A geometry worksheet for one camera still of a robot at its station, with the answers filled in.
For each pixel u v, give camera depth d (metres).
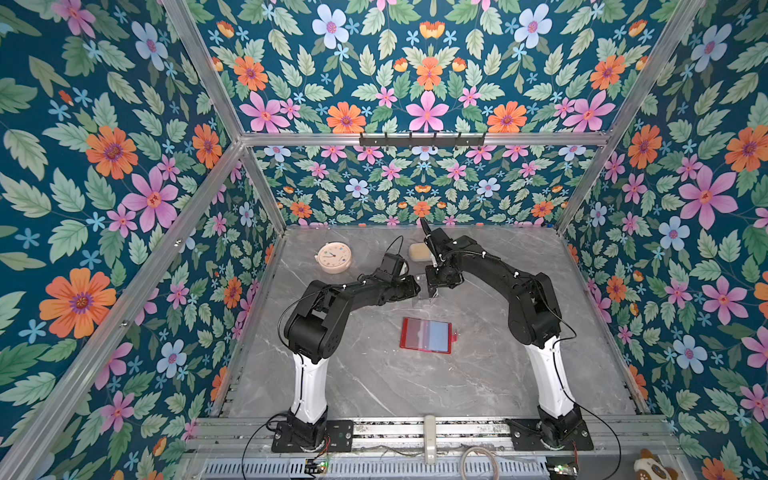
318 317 0.56
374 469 0.77
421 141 0.92
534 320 0.57
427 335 0.91
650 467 0.67
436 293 0.93
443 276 0.84
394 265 0.80
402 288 0.88
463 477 0.67
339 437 0.74
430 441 0.70
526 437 0.73
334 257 1.08
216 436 0.75
